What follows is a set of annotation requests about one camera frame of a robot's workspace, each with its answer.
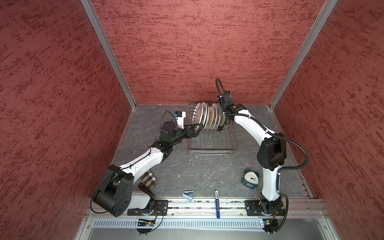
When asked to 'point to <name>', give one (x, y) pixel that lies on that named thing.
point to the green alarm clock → (250, 179)
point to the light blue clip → (188, 195)
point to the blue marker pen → (217, 203)
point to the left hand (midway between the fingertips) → (198, 128)
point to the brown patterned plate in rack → (211, 118)
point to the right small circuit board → (270, 225)
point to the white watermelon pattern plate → (204, 115)
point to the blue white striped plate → (197, 115)
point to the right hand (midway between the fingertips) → (225, 111)
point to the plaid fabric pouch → (149, 179)
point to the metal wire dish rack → (211, 143)
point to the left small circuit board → (145, 222)
